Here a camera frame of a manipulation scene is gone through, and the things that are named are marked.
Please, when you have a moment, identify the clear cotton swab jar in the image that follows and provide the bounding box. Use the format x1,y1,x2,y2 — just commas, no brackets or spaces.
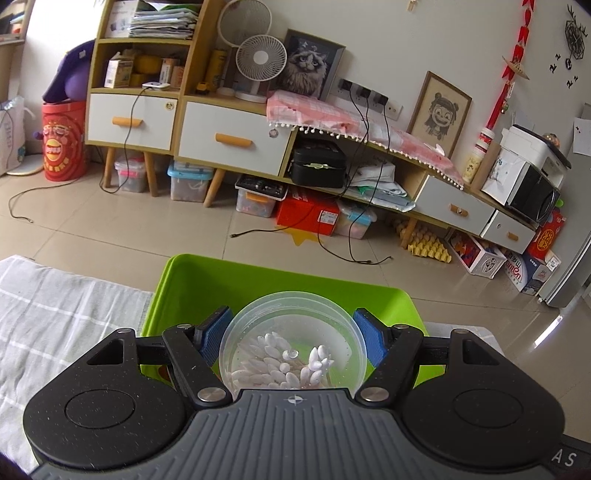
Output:
218,291,369,395

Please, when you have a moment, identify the green plastic biscuit box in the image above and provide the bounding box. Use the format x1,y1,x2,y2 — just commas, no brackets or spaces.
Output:
139,253,434,391

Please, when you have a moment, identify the yellow toy block row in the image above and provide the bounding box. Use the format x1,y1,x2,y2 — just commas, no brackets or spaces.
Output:
393,218,453,264

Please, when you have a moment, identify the white cartoon cardboard box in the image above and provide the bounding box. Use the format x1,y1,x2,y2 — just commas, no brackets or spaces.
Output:
448,230,507,280

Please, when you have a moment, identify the white checked table cloth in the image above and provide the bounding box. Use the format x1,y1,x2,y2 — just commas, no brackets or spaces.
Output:
1,255,152,472

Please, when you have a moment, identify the red shoe box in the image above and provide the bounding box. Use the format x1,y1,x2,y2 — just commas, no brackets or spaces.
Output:
276,186,341,236

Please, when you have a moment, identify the clear storage box blue lid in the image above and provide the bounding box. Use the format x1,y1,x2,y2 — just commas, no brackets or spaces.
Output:
167,160,214,203

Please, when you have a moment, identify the clear storage box pink lid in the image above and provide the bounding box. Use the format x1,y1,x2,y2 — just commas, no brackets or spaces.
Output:
114,156,148,193

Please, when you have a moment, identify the silver refrigerator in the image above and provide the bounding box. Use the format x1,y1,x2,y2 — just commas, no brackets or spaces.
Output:
538,103,590,308

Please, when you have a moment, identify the black case on shelf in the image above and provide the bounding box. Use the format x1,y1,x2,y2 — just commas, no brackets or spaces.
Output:
290,142,346,188

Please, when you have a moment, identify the black white microwave oven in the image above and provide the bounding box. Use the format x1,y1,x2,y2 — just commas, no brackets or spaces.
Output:
481,148,560,224

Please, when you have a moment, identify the framed cartoon girl picture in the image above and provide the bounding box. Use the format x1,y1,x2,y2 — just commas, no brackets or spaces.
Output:
407,71,472,158

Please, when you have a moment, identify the white printer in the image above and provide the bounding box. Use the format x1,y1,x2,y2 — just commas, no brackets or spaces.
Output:
501,124,572,176

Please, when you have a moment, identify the pink lace cloth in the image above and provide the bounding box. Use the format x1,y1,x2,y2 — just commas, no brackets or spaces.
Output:
266,90,464,190

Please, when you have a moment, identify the red cartoon bucket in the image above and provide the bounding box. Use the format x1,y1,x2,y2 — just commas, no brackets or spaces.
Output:
41,101,88,182

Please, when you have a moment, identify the purple plush toy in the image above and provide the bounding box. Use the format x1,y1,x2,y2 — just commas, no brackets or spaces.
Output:
42,40,95,104

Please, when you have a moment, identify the wooden white drawer cabinet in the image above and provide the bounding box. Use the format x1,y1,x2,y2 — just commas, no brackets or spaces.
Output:
85,1,535,253

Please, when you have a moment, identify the framed cat picture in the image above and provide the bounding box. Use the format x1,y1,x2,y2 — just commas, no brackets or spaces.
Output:
276,29,346,100

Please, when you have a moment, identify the white desk fan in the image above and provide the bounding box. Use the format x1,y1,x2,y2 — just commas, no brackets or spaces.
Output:
235,35,287,104

